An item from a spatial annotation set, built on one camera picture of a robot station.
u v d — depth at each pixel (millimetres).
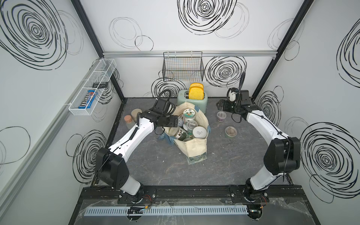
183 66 1239
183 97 1013
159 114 579
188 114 867
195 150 755
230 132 934
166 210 771
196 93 962
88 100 704
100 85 741
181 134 825
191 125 846
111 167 417
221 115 1020
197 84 982
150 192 758
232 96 790
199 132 788
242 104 680
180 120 905
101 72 870
